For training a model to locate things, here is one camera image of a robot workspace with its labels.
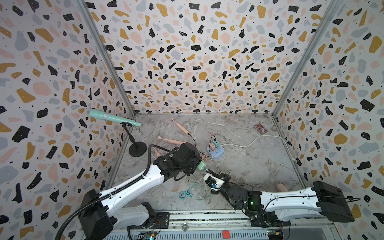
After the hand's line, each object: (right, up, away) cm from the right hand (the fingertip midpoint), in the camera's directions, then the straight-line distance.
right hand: (213, 170), depth 71 cm
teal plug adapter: (+4, +10, +24) cm, 26 cm away
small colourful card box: (+39, +19, +42) cm, 61 cm away
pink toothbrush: (-26, +8, 0) cm, 27 cm away
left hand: (-3, +4, +4) cm, 6 cm away
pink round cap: (+39, -14, +13) cm, 43 cm away
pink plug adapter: (+1, +9, +23) cm, 25 cm away
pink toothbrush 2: (-26, +11, +33) cm, 44 cm away
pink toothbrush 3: (-20, +20, +41) cm, 50 cm away
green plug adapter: (-5, +2, +1) cm, 6 cm away
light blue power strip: (+4, +4, +24) cm, 25 cm away
